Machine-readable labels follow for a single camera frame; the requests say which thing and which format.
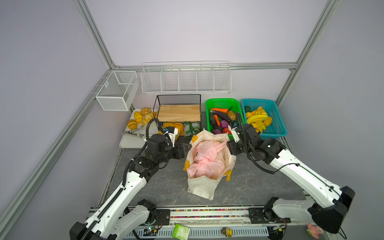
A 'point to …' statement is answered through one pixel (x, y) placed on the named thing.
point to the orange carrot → (220, 110)
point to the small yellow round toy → (229, 233)
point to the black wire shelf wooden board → (178, 108)
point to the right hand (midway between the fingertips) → (233, 142)
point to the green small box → (181, 232)
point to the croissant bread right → (148, 115)
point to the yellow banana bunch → (259, 118)
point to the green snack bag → (191, 128)
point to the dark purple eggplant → (222, 115)
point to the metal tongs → (129, 132)
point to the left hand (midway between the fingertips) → (187, 148)
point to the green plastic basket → (225, 103)
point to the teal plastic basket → (277, 128)
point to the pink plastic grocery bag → (209, 161)
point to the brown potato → (231, 115)
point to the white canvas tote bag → (205, 187)
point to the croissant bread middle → (138, 117)
